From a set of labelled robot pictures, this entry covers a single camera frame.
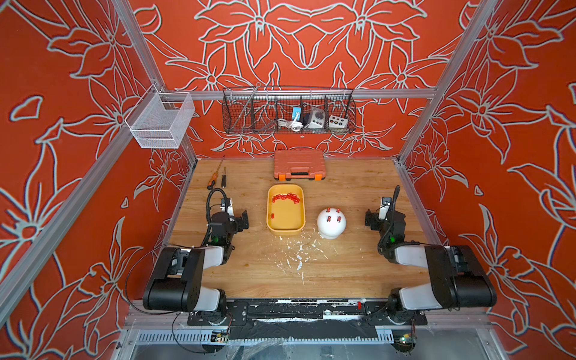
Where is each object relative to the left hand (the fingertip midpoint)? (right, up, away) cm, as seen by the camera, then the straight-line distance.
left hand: (234, 210), depth 93 cm
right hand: (+61, +1, -1) cm, 61 cm away
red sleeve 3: (+43, +1, -6) cm, 43 cm away
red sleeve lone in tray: (+16, -3, +5) cm, 17 cm away
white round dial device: (+35, +38, -2) cm, 52 cm away
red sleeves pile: (+27, +4, +11) cm, 29 cm away
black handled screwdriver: (-9, +14, +18) cm, 24 cm away
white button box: (+44, +38, +1) cm, 58 cm away
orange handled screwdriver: (-14, +12, +15) cm, 24 cm away
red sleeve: (+39, -2, -9) cm, 40 cm away
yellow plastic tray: (+22, -1, +7) cm, 23 cm away
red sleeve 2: (+39, +1, -6) cm, 39 cm away
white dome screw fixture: (+39, -3, -9) cm, 41 cm away
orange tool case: (+33, +21, +18) cm, 43 cm away
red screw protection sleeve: (+43, -2, -9) cm, 44 cm away
